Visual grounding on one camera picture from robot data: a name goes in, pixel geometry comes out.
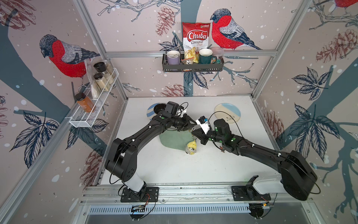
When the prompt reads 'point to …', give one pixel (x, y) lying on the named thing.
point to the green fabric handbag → (176, 139)
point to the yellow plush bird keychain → (191, 146)
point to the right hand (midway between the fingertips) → (193, 130)
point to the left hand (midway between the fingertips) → (198, 122)
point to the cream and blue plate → (227, 112)
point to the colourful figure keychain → (222, 148)
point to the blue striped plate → (150, 113)
